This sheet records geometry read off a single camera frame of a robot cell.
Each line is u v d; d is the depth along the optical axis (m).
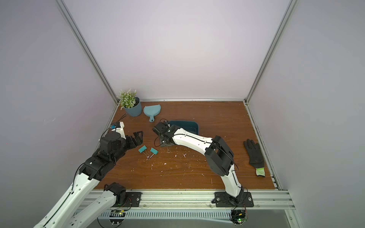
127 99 0.98
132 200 0.73
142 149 0.89
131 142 0.63
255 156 0.90
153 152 0.90
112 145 0.52
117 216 0.72
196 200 0.74
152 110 1.15
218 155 0.48
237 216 0.68
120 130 0.63
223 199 0.73
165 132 0.63
